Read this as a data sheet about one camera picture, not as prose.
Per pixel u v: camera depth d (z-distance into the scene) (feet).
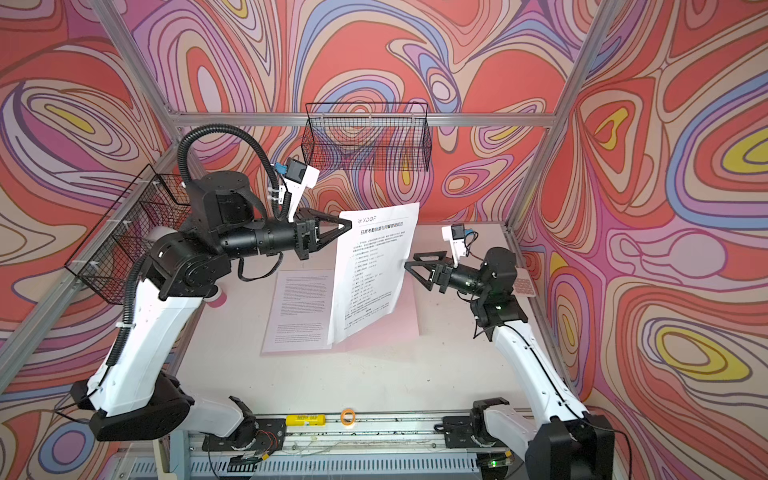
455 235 1.99
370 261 1.93
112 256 2.25
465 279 2.00
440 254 2.29
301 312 3.15
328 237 1.63
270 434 2.38
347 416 2.52
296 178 1.41
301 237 1.43
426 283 2.01
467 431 2.40
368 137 2.77
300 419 2.45
